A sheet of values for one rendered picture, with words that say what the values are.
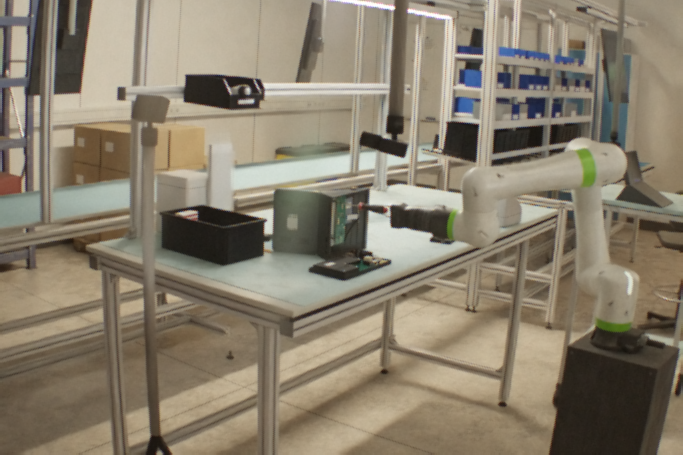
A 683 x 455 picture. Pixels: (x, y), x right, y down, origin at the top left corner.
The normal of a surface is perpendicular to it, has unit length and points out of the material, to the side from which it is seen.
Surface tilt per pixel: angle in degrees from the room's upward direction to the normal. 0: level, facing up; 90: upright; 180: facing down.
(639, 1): 90
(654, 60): 90
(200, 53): 90
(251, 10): 90
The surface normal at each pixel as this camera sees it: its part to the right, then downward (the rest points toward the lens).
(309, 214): -0.18, 0.16
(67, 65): 0.83, 0.26
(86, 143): -0.58, 0.11
